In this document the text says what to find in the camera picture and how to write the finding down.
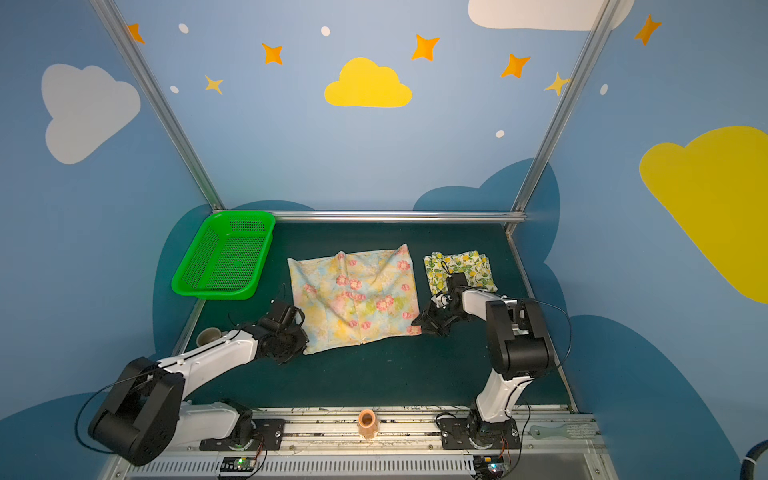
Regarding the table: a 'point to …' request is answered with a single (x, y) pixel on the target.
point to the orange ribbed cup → (368, 423)
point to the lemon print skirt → (476, 267)
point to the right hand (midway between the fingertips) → (419, 323)
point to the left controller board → (237, 464)
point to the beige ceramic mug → (208, 334)
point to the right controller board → (488, 466)
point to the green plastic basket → (226, 260)
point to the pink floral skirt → (358, 298)
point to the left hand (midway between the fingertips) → (314, 345)
